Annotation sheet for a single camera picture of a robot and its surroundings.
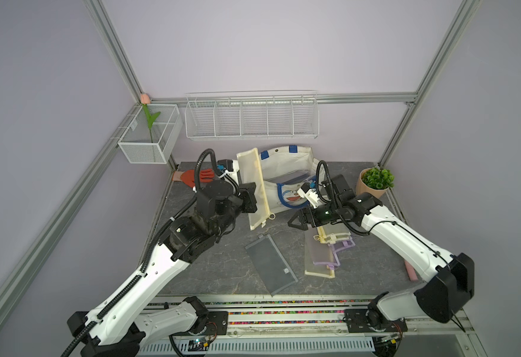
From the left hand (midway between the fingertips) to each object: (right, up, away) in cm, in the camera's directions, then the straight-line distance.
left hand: (257, 187), depth 63 cm
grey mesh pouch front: (+4, -31, +24) cm, 39 cm away
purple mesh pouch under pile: (+31, -25, +27) cm, 48 cm away
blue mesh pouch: (+13, +4, +38) cm, 41 cm away
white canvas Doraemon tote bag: (+11, +8, +42) cm, 44 cm away
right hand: (+13, -12, +13) cm, 22 cm away
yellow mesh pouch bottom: (+23, -27, +27) cm, 45 cm away
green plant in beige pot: (+50, +3, +34) cm, 60 cm away
